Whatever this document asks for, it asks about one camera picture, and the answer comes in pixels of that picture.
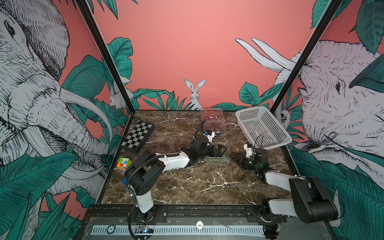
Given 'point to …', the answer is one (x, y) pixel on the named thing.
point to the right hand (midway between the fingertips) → (230, 154)
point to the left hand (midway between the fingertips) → (223, 147)
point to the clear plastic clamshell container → (203, 109)
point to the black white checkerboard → (137, 137)
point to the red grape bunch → (212, 114)
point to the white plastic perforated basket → (261, 129)
